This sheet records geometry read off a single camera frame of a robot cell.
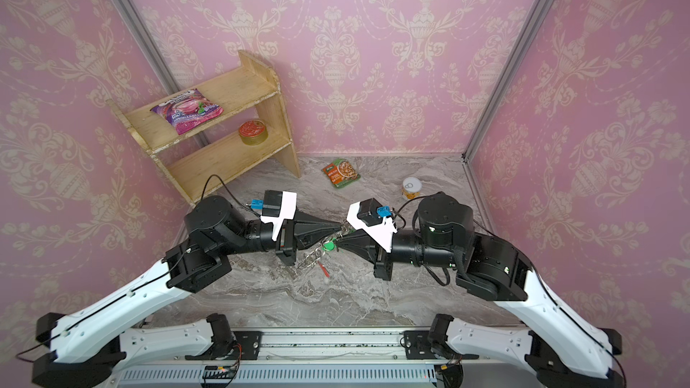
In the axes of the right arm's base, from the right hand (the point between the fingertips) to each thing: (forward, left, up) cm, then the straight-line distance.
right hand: (341, 239), depth 49 cm
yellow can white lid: (+40, -26, -37) cm, 60 cm away
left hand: (-1, +1, +4) cm, 4 cm away
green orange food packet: (+52, +1, -40) cm, 65 cm away
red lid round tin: (+52, +31, -16) cm, 63 cm away
